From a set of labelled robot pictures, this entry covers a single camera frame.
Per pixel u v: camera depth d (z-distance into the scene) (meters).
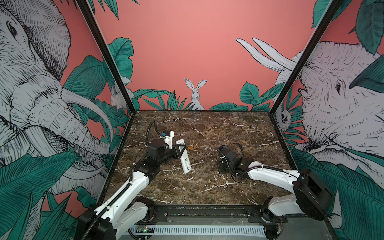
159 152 0.59
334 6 0.69
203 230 0.70
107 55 0.86
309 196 0.43
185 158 0.77
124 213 0.54
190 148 0.98
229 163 0.66
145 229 0.70
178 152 0.70
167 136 0.70
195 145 1.00
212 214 0.75
